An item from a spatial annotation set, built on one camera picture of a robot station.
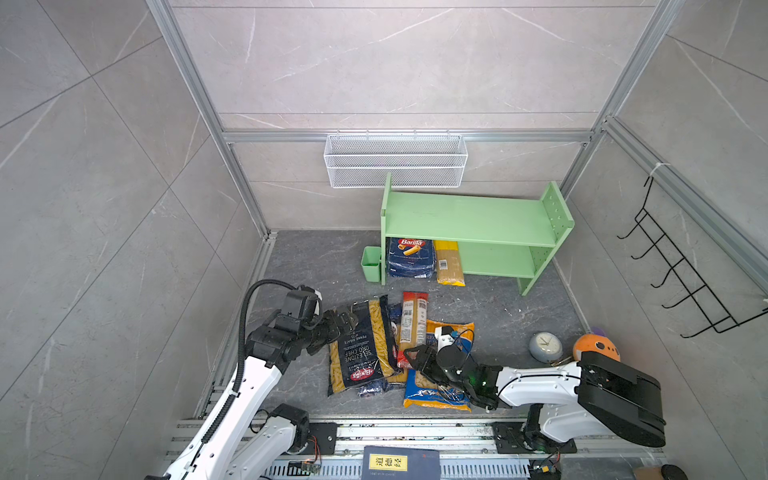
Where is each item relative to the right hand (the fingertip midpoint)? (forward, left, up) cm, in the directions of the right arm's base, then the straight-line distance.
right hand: (405, 356), depth 81 cm
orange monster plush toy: (+2, -53, +2) cm, 53 cm away
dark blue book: (-24, +2, -4) cm, 24 cm away
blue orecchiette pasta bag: (-9, -3, -1) cm, 9 cm away
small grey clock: (+3, -41, -3) cm, 42 cm away
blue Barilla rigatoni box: (+26, -3, +12) cm, 28 cm away
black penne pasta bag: (0, +10, +2) cm, 11 cm away
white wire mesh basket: (+59, -6, +24) cm, 64 cm away
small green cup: (+36, +10, -4) cm, 38 cm away
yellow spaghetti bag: (+24, -15, +9) cm, 30 cm away
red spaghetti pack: (+9, -3, -1) cm, 10 cm away
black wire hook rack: (+8, -65, +25) cm, 70 cm away
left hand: (+5, +15, +13) cm, 21 cm away
